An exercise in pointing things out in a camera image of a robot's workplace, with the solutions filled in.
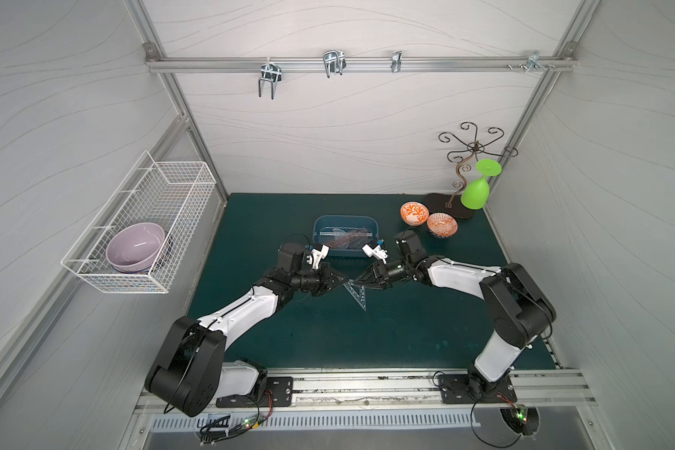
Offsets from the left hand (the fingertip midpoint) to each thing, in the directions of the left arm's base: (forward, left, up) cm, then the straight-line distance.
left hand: (349, 281), depth 78 cm
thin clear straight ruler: (+28, +2, -15) cm, 32 cm away
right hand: (+1, -2, -4) cm, 4 cm away
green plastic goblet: (+29, -41, +7) cm, 51 cm away
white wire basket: (+18, +51, +16) cm, 56 cm away
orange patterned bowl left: (+38, -26, -13) cm, 48 cm away
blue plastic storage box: (+31, -8, -11) cm, 34 cm away
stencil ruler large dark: (+26, +2, -15) cm, 30 cm away
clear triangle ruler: (-3, -3, -3) cm, 6 cm away
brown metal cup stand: (+43, -42, -12) cm, 61 cm away
